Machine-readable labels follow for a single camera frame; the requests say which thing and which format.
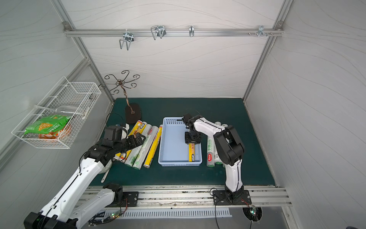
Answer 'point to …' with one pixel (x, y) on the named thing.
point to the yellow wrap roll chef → (191, 152)
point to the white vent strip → (175, 213)
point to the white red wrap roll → (146, 148)
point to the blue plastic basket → (173, 151)
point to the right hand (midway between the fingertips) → (191, 141)
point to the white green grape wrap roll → (210, 157)
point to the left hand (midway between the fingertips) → (140, 140)
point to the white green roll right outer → (218, 160)
